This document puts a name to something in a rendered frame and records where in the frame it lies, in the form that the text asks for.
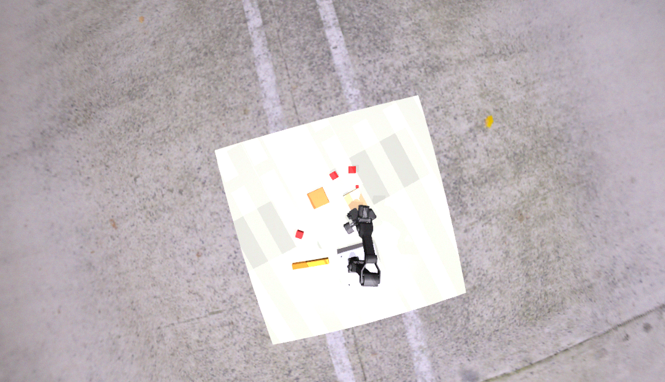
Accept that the orange square block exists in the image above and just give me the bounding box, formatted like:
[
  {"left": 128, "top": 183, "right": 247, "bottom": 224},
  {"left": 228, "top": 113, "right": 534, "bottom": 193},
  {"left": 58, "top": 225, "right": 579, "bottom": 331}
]
[{"left": 307, "top": 187, "right": 329, "bottom": 210}]

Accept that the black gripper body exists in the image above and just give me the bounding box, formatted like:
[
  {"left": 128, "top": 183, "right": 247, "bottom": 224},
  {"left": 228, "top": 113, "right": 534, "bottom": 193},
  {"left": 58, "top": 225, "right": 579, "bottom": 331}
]
[{"left": 344, "top": 209, "right": 376, "bottom": 235}]

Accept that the orange flat board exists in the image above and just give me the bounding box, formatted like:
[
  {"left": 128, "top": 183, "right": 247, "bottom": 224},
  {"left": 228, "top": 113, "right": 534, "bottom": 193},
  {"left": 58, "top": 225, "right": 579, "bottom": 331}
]
[{"left": 292, "top": 257, "right": 329, "bottom": 270}]

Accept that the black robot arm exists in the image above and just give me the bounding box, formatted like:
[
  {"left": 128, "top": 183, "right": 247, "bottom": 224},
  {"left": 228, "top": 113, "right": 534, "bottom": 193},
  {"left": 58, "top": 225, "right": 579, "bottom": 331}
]
[{"left": 347, "top": 205, "right": 381, "bottom": 287}]

